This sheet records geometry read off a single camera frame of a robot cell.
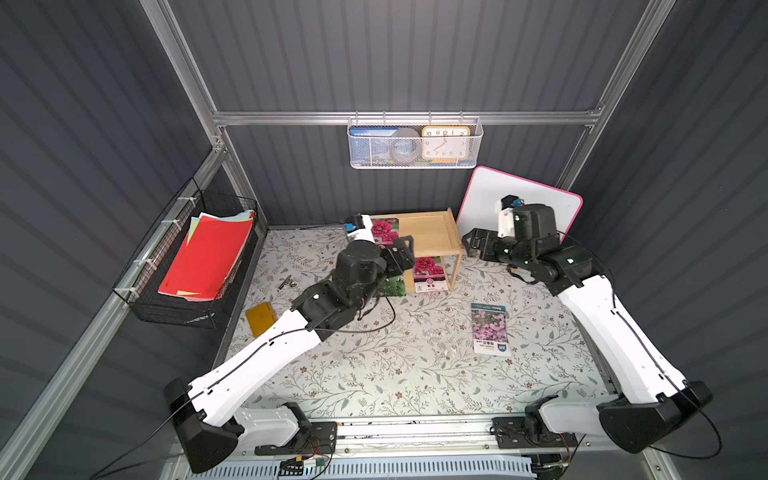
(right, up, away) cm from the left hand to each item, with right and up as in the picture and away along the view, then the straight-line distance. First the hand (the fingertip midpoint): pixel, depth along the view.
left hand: (399, 242), depth 65 cm
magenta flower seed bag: (-4, +4, +25) cm, 26 cm away
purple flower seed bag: (+29, -27, +26) cm, 47 cm away
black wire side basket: (-54, -9, -5) cm, 55 cm away
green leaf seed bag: (-1, -14, +34) cm, 36 cm away
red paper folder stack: (-46, -3, +6) cm, 46 cm away
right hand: (+21, +1, +6) cm, 22 cm away
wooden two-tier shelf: (+12, +3, +25) cm, 27 cm away
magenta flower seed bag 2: (+11, -10, +37) cm, 40 cm away
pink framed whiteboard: (+31, +20, +36) cm, 51 cm away
